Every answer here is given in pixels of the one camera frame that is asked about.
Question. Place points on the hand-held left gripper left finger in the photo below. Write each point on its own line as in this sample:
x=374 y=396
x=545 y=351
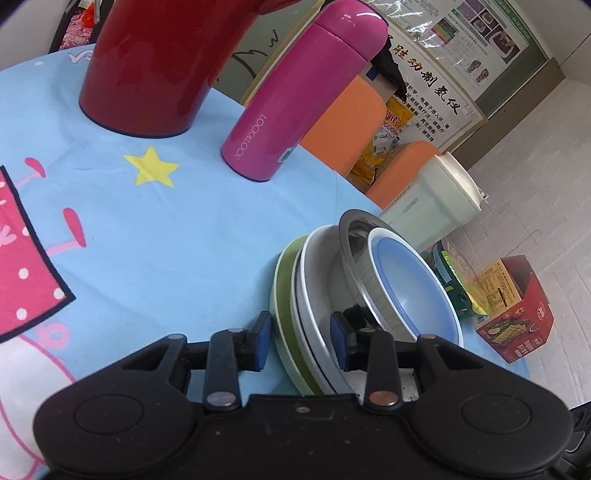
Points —
x=263 y=341

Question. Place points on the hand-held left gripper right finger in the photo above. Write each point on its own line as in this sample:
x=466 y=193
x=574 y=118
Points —
x=339 y=341

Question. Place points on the green plastic plate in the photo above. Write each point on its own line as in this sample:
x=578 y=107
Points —
x=287 y=323

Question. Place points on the grey-rimmed white plate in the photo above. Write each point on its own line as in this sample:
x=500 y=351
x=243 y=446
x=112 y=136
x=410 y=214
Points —
x=302 y=295

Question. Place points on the white ceramic bowl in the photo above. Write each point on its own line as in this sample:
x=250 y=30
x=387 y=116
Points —
x=383 y=300

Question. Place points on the floral white plate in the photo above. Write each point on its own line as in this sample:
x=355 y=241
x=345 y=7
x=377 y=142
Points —
x=323 y=277

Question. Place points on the blue plastic bowl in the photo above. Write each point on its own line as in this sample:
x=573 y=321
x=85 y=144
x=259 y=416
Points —
x=406 y=281

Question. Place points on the stainless steel bowl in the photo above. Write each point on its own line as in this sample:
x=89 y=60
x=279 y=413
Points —
x=351 y=249

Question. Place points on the green instant noodle bowl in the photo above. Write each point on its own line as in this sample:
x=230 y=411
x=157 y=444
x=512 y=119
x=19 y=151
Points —
x=461 y=286

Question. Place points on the white travel tumbler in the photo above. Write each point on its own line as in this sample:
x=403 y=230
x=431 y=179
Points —
x=429 y=203

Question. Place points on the blue cartoon tablecloth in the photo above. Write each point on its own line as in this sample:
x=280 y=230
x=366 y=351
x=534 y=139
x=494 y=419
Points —
x=138 y=230

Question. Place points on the orange chair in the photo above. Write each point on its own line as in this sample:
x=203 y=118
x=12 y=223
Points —
x=401 y=175
x=341 y=129

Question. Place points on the red cracker box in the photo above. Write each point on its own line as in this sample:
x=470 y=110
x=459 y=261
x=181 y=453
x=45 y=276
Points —
x=521 y=323

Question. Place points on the yellow snack bag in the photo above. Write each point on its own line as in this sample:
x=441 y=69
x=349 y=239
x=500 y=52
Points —
x=392 y=127

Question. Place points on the pink thermos bottle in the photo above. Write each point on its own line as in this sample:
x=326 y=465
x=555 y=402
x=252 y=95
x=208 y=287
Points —
x=295 y=101

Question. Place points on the frosted glass panel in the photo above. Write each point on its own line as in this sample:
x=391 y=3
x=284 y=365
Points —
x=258 y=50

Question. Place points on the red thermos jug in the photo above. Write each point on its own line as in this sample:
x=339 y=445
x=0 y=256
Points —
x=147 y=69

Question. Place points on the pink patterned cloth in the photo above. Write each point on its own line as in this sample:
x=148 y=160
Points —
x=74 y=27

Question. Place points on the wall poster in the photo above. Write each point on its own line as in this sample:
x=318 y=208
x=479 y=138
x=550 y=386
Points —
x=443 y=92

